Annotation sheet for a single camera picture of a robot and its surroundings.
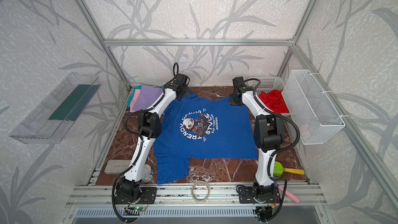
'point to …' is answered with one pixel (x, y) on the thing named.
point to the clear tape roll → (194, 198)
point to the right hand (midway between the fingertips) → (234, 96)
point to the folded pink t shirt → (136, 96)
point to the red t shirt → (275, 101)
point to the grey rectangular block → (116, 166)
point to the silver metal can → (147, 173)
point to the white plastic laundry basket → (269, 84)
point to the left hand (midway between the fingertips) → (186, 86)
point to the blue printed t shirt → (192, 127)
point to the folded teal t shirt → (131, 96)
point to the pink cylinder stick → (289, 194)
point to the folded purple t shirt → (147, 95)
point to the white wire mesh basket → (311, 114)
